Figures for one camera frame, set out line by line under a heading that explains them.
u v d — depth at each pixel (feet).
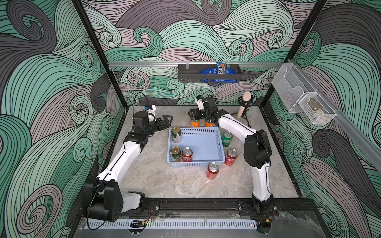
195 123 3.21
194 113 2.78
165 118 2.35
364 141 1.71
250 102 3.12
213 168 2.51
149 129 2.21
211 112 2.43
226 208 2.45
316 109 2.14
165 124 2.35
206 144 3.30
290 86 2.56
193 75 3.12
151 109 2.39
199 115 2.73
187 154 2.67
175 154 2.69
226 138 2.93
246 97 2.90
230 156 2.67
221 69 2.95
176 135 2.97
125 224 2.28
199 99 2.78
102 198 1.31
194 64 3.06
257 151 1.75
